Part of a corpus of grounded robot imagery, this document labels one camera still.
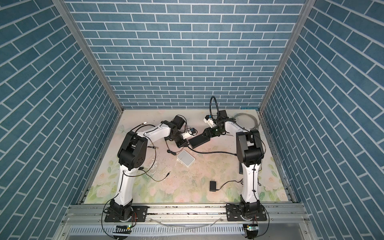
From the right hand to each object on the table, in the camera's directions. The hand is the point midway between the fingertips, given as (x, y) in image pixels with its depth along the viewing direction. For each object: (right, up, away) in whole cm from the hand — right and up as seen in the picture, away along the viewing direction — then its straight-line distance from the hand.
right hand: (204, 133), depth 101 cm
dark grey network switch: (+21, -20, -14) cm, 32 cm away
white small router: (-12, -15, -9) cm, 21 cm away
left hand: (-12, -7, -1) cm, 14 cm away
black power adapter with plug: (+4, -28, -18) cm, 33 cm away
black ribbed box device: (-4, -5, -2) cm, 7 cm away
